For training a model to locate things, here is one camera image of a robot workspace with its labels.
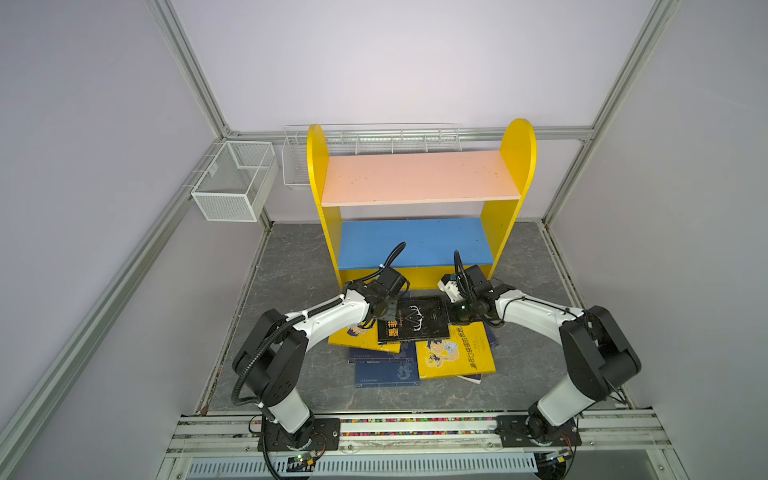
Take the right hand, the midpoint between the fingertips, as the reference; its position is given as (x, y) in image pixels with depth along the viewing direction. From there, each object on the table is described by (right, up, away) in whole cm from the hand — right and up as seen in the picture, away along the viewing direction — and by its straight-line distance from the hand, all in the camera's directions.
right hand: (435, 317), depth 90 cm
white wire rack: (-21, +56, +4) cm, 60 cm away
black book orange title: (-5, 0, -1) cm, 5 cm away
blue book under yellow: (+16, -7, -4) cm, 18 cm away
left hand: (-15, +2, -1) cm, 16 cm away
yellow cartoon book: (-21, -5, -4) cm, 22 cm away
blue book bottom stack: (-17, -13, -6) cm, 22 cm away
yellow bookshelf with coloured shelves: (-4, +20, -10) cm, 23 cm away
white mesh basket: (-67, +43, +11) cm, 80 cm away
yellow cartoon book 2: (+8, -8, -7) cm, 13 cm away
